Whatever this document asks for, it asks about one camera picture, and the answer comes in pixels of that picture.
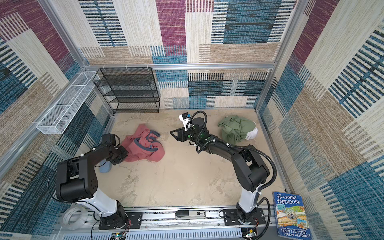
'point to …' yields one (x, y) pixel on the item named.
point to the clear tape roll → (74, 218)
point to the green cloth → (234, 128)
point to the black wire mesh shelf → (129, 90)
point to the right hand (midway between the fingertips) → (173, 133)
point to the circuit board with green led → (117, 236)
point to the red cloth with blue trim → (143, 145)
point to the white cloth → (251, 134)
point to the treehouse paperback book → (291, 218)
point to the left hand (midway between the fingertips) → (125, 153)
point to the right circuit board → (248, 233)
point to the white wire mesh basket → (54, 120)
